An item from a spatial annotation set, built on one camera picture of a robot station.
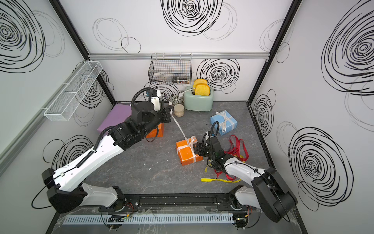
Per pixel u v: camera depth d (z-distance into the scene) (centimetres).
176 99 120
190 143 87
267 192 42
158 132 56
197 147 78
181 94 107
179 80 87
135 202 74
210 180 81
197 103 110
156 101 56
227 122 98
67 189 39
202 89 101
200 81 105
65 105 73
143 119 45
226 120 99
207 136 78
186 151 84
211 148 65
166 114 56
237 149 93
